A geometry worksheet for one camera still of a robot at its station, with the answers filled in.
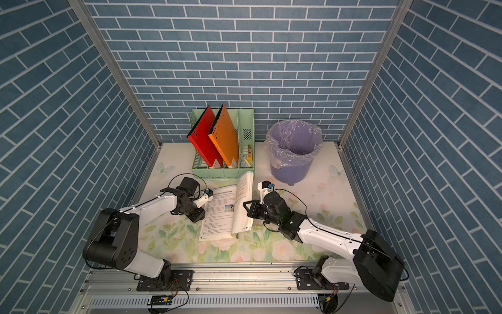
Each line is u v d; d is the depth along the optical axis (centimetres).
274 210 61
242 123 108
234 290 73
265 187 73
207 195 84
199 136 87
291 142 102
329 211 94
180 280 74
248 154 114
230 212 88
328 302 70
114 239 44
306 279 74
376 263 42
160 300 72
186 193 70
